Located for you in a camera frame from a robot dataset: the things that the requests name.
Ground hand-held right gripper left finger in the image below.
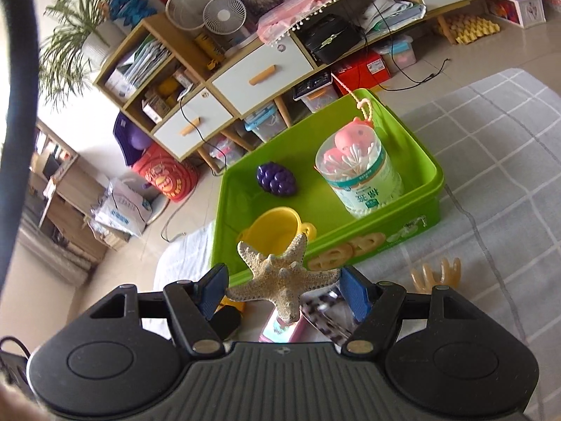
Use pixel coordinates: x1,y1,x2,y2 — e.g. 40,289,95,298
90,264,229,357

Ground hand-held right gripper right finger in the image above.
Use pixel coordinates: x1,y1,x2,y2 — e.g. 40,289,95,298
341,266,478,357

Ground patterned hair claw clip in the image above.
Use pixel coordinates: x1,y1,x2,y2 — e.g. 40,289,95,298
302,292,358,345

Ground beige dried starfish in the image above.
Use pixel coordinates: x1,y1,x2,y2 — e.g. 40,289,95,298
225,233,343,323

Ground amber hand-shaped toy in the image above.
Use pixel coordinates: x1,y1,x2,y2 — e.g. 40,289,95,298
411,258,463,292

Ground yellow plastic funnel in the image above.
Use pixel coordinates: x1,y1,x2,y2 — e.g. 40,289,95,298
243,207,317,259

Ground green plastic storage box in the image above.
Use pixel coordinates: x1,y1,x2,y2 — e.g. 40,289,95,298
210,88,444,288

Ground clear cotton swab jar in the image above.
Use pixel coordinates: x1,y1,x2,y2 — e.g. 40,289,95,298
315,134,405,221

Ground purple toy grapes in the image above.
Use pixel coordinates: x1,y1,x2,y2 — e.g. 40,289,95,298
256,162,297,196

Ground pink rubber toy with strap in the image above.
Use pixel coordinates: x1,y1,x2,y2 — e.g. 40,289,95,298
331,74,378,163

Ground pink card box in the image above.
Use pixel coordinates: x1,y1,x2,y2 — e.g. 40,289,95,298
258,311,307,343

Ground white shopping bag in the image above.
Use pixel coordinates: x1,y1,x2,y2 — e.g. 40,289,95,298
94,178,152,238

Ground red printed bucket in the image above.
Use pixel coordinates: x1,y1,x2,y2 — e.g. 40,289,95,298
131,145,199,203

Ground clear plastic box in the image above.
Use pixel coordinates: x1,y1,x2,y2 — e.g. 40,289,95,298
206,134,246,172

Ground clear box with blue lid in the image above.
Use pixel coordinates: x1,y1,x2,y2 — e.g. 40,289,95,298
243,103,288,143

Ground wooden desk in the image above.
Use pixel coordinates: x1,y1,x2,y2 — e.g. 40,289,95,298
24,118,110,286

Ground small cardboard box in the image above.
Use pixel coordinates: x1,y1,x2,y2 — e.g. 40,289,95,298
141,92,173,124

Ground wooden low cabinet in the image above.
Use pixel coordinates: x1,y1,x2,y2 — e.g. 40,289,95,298
93,0,553,176

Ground black electronic device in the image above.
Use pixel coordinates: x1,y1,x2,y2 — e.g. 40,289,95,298
293,72,339,99

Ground red cardboard box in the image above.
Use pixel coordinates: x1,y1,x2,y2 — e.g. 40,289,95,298
332,50,393,93

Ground white carton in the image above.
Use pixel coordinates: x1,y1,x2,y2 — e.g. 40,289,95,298
104,66,136,98

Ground yellow toy truck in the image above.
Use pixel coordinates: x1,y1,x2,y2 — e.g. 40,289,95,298
193,33,225,71

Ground stack of magazines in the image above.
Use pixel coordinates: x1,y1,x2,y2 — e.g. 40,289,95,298
123,37,174,86

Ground clear box with pink contents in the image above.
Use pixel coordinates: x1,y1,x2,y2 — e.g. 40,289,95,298
379,35,416,71

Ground black bag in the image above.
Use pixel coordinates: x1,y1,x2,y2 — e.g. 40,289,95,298
302,13,369,66

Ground white desk fan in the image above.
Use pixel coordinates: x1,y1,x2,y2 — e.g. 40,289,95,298
203,0,247,36

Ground pile of papers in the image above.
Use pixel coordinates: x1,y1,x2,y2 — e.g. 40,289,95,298
357,0,427,33

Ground potted green plant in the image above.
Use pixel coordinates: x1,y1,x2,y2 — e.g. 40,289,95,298
39,0,128,106

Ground yellow egg tray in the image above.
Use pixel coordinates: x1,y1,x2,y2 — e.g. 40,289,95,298
440,12,502,45

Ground pink fringed cloth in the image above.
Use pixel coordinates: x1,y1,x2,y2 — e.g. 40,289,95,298
256,0,421,45

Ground white crate with toys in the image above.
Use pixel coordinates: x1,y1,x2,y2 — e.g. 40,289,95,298
486,0,546,27

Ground white wire fan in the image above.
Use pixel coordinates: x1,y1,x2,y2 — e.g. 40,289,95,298
165,0,212,31

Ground black strap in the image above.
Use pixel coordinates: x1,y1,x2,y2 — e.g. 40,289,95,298
0,0,40,290

